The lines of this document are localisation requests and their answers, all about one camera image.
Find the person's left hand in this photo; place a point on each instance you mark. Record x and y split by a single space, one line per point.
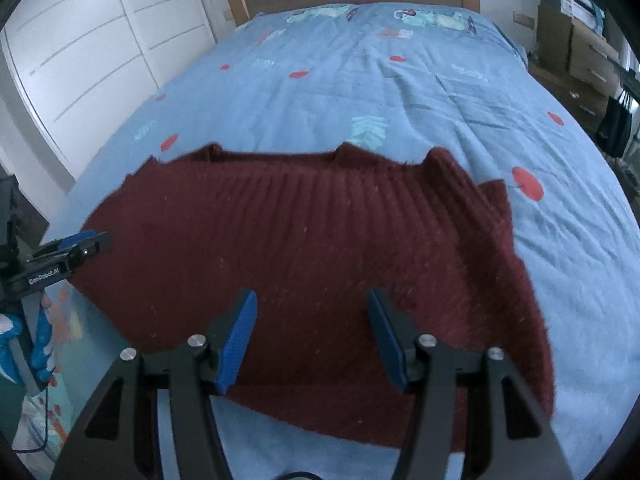
41 350

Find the white wardrobe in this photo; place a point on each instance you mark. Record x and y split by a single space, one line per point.
85 60

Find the wooden nightstand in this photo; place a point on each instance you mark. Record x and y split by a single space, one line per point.
565 90

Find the brown cardboard box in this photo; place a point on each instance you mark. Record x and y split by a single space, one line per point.
585 55

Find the white storage box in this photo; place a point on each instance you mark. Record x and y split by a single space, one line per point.
577 2

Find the blue printed duvet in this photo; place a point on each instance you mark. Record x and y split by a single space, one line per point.
350 85

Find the black bag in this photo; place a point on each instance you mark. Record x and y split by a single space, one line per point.
615 127

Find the dark furniture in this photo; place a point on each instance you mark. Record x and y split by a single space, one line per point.
22 200

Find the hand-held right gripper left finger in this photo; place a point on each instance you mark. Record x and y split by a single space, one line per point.
237 345

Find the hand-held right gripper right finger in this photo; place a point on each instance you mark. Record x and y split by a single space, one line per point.
387 340

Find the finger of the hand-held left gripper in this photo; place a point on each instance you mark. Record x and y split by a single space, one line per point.
92 248
77 238

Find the maroon knit sweater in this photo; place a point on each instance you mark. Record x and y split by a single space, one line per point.
310 240

